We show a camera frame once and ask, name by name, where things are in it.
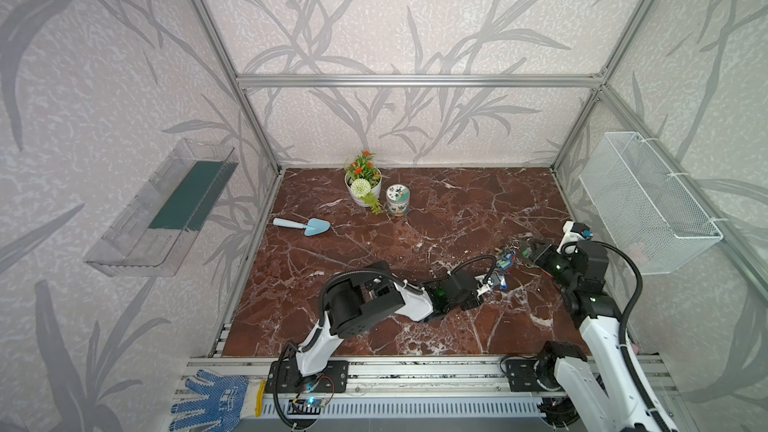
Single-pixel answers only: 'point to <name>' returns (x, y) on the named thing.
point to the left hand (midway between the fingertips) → (484, 273)
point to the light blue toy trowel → (312, 227)
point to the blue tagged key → (504, 261)
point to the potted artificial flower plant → (363, 177)
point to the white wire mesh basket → (653, 220)
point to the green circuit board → (308, 406)
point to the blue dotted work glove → (227, 400)
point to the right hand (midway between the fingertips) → (531, 231)
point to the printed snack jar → (398, 199)
